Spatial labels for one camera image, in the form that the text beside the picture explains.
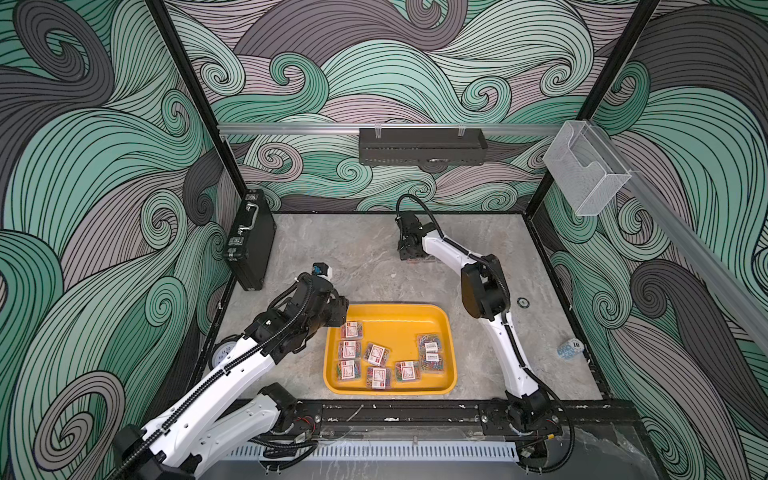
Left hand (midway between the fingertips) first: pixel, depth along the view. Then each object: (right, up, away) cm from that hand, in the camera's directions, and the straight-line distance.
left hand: (339, 299), depth 75 cm
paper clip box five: (+9, -17, +6) cm, 21 cm away
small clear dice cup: (+63, -15, +5) cm, 64 cm away
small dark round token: (+57, -5, +20) cm, 61 cm away
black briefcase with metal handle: (-28, +14, +11) cm, 33 cm away
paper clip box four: (+2, -16, +7) cm, 17 cm away
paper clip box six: (+2, -20, +4) cm, 21 cm away
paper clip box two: (+2, -11, +11) cm, 16 cm away
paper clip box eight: (+18, -20, +4) cm, 27 cm away
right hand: (+21, +11, +32) cm, 40 cm away
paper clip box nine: (+25, -16, +9) cm, 30 cm away
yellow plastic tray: (+14, -17, +10) cm, 24 cm away
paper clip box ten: (+25, -19, +6) cm, 32 cm away
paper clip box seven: (+10, -22, +3) cm, 24 cm away
